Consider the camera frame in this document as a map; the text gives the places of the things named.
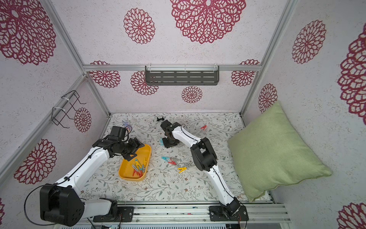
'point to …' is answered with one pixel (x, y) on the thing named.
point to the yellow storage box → (126, 169)
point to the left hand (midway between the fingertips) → (142, 149)
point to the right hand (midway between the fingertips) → (167, 143)
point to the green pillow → (271, 151)
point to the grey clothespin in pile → (186, 164)
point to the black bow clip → (158, 119)
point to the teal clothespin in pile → (166, 158)
